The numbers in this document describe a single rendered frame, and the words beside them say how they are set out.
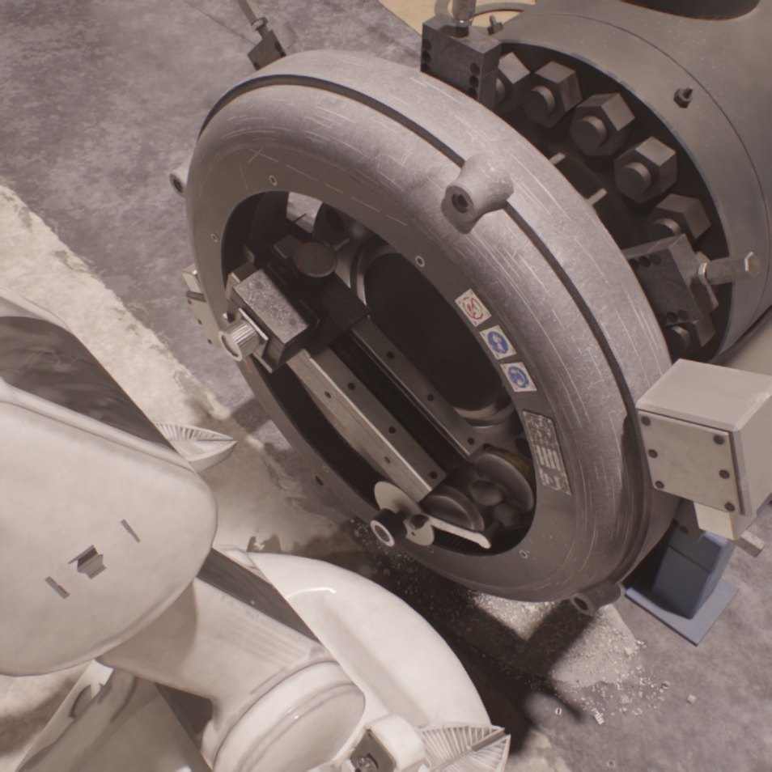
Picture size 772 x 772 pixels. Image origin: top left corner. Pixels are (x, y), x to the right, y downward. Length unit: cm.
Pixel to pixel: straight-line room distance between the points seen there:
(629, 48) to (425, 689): 82
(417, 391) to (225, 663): 48
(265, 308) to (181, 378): 97
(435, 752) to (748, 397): 40
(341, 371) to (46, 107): 211
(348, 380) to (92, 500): 66
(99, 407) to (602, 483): 52
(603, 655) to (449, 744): 79
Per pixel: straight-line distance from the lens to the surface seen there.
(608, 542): 95
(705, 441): 80
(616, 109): 109
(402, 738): 63
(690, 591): 156
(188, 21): 342
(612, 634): 159
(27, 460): 44
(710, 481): 83
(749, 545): 104
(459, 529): 110
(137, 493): 49
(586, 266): 80
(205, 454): 100
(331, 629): 121
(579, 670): 155
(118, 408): 54
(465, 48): 88
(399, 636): 117
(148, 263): 231
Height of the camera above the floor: 140
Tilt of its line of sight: 48 degrees down
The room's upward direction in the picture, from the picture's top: 4 degrees counter-clockwise
